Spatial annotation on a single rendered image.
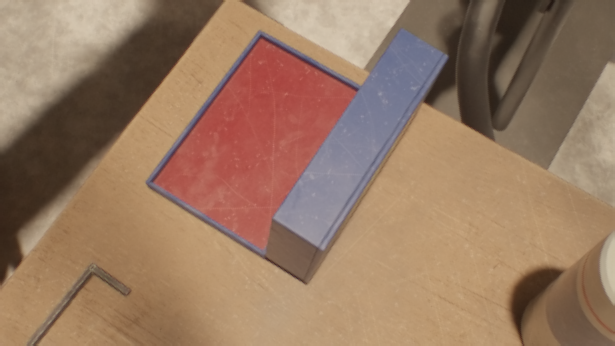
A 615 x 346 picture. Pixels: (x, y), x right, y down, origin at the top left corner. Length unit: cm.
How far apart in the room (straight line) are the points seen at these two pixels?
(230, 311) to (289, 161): 13
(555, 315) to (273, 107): 27
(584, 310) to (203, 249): 28
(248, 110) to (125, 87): 59
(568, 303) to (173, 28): 88
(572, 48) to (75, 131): 74
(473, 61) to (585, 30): 54
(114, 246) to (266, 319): 13
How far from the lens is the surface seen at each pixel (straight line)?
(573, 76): 126
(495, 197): 65
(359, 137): 52
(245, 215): 62
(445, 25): 126
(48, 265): 64
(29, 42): 130
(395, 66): 54
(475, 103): 80
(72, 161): 120
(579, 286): 49
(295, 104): 66
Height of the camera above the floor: 106
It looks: 69 degrees down
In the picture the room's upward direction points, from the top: straight up
